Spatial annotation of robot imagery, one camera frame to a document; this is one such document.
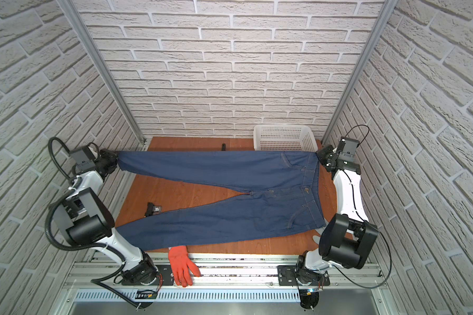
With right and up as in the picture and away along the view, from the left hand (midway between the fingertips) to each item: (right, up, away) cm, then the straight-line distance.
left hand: (115, 148), depth 87 cm
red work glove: (+35, -47, -13) cm, 60 cm away
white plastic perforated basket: (+83, +7, +23) cm, 86 cm away
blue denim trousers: (+77, -20, +4) cm, 80 cm away
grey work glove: (+91, -40, -4) cm, 100 cm away
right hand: (+92, 0, -4) cm, 92 cm away
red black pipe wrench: (+46, +2, +30) cm, 55 cm away
